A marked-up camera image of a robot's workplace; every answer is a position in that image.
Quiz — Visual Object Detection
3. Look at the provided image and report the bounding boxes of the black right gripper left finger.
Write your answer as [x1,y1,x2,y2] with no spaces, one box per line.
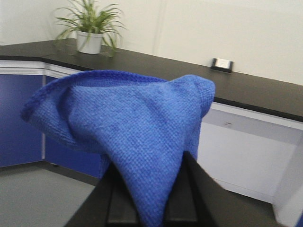
[63,162,143,227]

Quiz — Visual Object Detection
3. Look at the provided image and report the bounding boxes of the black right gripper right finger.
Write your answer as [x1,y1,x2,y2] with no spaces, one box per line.
[162,151,285,227]

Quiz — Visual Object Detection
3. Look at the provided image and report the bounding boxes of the blue microfibre cloth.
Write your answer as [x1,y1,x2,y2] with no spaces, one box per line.
[20,70,216,227]

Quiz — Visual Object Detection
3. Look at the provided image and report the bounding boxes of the black-topped bench blue cabinet doors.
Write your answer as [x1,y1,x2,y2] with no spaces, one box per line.
[0,39,303,225]

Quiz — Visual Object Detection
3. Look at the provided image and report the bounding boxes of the black socket box white plate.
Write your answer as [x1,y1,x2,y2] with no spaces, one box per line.
[210,57,235,74]

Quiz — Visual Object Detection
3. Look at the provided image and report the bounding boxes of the green potted plant white pot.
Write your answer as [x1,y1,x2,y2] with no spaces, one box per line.
[53,0,126,58]

